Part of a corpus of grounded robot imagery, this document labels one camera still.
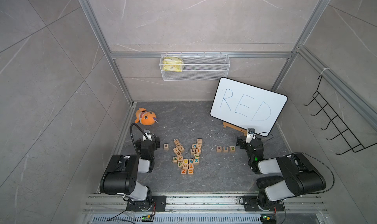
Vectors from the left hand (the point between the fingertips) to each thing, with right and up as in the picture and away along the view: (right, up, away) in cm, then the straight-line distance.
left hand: (148, 135), depth 92 cm
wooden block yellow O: (+25, -14, -7) cm, 29 cm away
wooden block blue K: (+31, -14, -7) cm, 35 cm away
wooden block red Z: (+24, -19, -11) cm, 32 cm away
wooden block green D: (+54, -8, -2) cm, 54 cm away
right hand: (+64, +1, 0) cm, 64 cm away
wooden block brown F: (+33, -4, +3) cm, 34 cm away
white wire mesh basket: (+30, +47, +8) cm, 56 cm away
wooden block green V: (+18, -14, -7) cm, 23 cm away
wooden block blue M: (+28, -14, -7) cm, 32 cm away
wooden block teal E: (+49, -8, -2) cm, 50 cm away
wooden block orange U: (+28, -19, -11) cm, 35 cm away
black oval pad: (+68, -23, -15) cm, 73 cm away
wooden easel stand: (+59, +4, +6) cm, 59 cm away
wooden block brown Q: (+24, -17, -9) cm, 31 cm away
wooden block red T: (+28, -16, -9) cm, 33 cm away
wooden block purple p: (+12, -7, 0) cm, 14 cm away
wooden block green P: (+21, -16, -9) cm, 28 cm away
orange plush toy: (-2, +11, +6) cm, 13 cm away
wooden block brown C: (+18, -4, +1) cm, 19 cm away
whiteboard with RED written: (+64, +19, -1) cm, 67 cm away
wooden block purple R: (+45, -8, -2) cm, 46 cm away
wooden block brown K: (+21, -13, -7) cm, 26 cm away
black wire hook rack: (+96, +11, -25) cm, 100 cm away
